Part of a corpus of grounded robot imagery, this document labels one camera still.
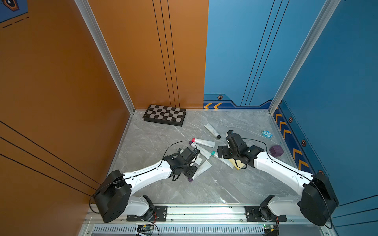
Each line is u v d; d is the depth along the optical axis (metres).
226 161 0.91
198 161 0.91
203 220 0.72
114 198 0.42
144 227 0.72
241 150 0.63
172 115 1.12
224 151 0.75
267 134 1.03
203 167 0.88
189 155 0.65
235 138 0.64
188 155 0.65
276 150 0.91
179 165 0.60
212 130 1.05
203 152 0.95
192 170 0.74
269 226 0.72
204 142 0.99
